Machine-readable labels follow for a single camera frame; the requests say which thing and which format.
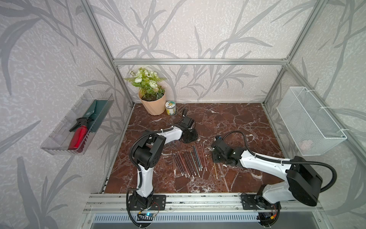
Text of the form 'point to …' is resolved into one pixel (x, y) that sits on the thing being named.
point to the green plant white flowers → (148, 82)
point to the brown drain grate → (180, 110)
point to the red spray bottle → (81, 129)
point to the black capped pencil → (188, 166)
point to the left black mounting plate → (158, 203)
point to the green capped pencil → (198, 157)
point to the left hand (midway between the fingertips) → (198, 138)
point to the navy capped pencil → (196, 158)
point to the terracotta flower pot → (155, 108)
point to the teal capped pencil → (194, 163)
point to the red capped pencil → (179, 154)
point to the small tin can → (171, 108)
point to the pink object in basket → (305, 145)
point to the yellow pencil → (216, 171)
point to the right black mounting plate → (251, 202)
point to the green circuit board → (150, 214)
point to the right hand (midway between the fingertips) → (213, 154)
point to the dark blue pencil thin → (175, 160)
